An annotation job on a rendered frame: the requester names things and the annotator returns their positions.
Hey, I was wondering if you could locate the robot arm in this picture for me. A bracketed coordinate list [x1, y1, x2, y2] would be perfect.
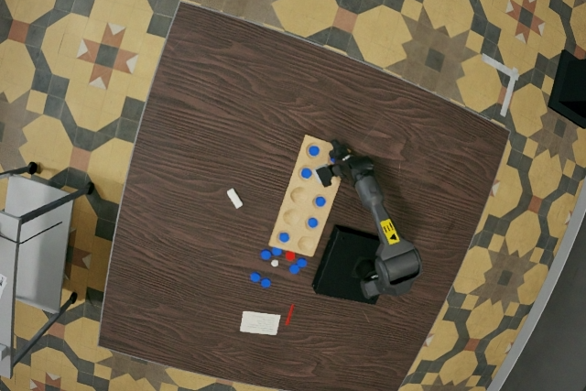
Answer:
[312, 155, 422, 299]

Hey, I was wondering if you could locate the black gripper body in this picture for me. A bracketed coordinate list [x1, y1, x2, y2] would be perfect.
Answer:
[331, 139, 351, 167]

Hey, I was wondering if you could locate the beige tray with round pockets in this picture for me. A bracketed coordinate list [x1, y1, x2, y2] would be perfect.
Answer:
[269, 135, 341, 256]

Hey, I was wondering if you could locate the white paper sheet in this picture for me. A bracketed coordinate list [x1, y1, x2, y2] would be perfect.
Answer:
[240, 311, 280, 335]

